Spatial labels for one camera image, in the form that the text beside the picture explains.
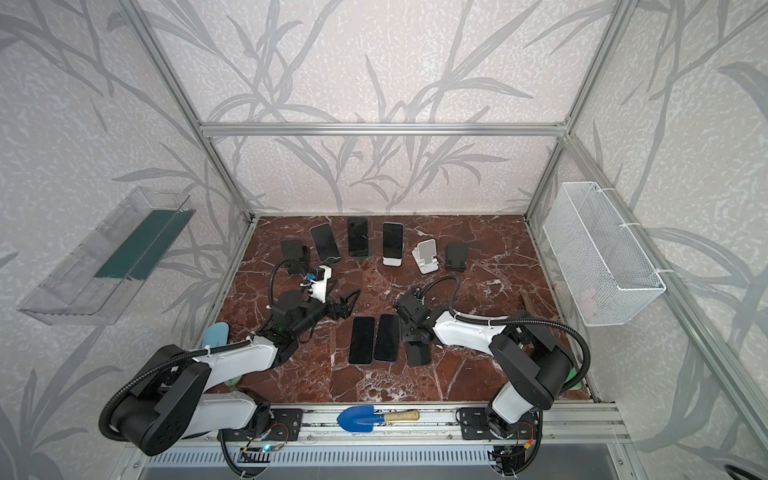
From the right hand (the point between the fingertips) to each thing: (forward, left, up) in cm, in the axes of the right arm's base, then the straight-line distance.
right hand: (409, 326), depth 91 cm
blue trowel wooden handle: (-25, +13, 0) cm, 28 cm away
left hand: (+6, +17, +14) cm, 23 cm away
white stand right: (+22, -5, +7) cm, 24 cm away
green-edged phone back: (+29, +5, +7) cm, 30 cm away
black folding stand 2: (+23, -17, +5) cm, 29 cm away
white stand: (+24, +6, +2) cm, 24 cm away
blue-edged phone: (-4, +7, +1) cm, 8 cm away
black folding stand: (+25, +39, +7) cm, 47 cm away
